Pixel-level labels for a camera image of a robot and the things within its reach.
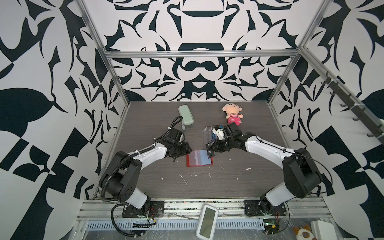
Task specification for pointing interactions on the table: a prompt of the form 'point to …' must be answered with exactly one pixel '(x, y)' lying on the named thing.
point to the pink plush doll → (232, 110)
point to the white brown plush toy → (304, 233)
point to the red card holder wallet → (199, 158)
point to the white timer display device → (207, 222)
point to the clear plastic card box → (208, 137)
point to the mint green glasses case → (188, 118)
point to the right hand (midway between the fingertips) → (210, 147)
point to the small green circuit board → (271, 226)
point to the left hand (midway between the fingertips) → (189, 148)
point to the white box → (321, 230)
